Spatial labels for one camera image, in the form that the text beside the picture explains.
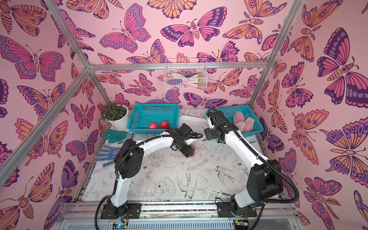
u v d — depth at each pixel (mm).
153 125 1026
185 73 950
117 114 965
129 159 612
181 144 790
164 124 1030
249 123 1001
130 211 728
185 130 765
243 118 1057
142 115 1158
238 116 1056
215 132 604
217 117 652
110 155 947
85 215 735
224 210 730
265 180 426
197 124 1048
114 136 1044
